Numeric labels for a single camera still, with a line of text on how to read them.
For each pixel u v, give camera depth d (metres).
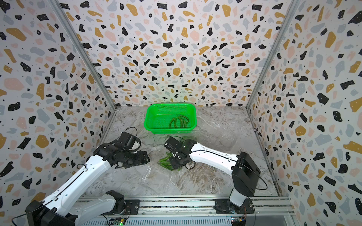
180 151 0.57
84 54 0.87
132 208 0.73
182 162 0.67
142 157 0.68
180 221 0.78
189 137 0.98
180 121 1.11
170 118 1.14
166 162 0.86
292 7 0.72
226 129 1.08
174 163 0.70
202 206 0.76
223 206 0.73
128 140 0.60
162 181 0.82
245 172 0.43
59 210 0.38
